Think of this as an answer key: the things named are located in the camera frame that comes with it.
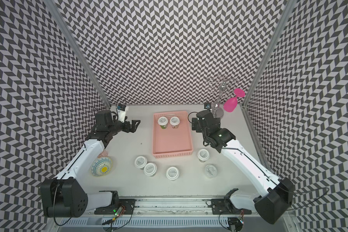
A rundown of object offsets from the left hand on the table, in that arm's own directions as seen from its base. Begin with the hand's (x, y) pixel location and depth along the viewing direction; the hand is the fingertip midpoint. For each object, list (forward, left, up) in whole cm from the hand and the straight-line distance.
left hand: (132, 120), depth 83 cm
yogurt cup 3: (-15, -41, -15) cm, 46 cm away
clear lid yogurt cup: (-24, -45, -17) cm, 54 cm away
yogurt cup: (-19, -5, -15) cm, 25 cm away
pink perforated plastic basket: (-3, -21, -21) cm, 30 cm away
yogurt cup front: (-24, -11, -14) cm, 30 cm away
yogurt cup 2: (-25, -23, -16) cm, 38 cm away
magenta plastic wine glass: (+16, -62, -4) cm, 64 cm away
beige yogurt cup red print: (+10, -24, -14) cm, 29 cm away
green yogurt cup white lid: (+9, -16, -14) cm, 23 cm away
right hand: (-5, -41, +4) cm, 42 cm away
